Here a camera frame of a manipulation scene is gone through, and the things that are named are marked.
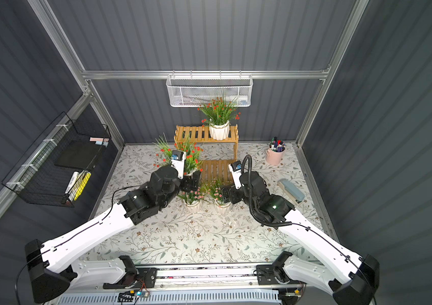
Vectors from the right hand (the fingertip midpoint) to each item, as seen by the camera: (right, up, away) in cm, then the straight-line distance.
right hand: (234, 181), depth 73 cm
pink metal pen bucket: (+24, +10, +29) cm, 39 cm away
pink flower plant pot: (-17, -14, +13) cm, 26 cm away
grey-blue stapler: (+31, -7, +20) cm, 38 cm away
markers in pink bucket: (+26, +16, +29) cm, 42 cm away
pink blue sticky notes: (-60, +17, +11) cm, 63 cm away
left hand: (-17, +5, -3) cm, 18 cm away
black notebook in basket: (-62, +11, +2) cm, 63 cm away
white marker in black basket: (-61, +2, -2) cm, 61 cm away
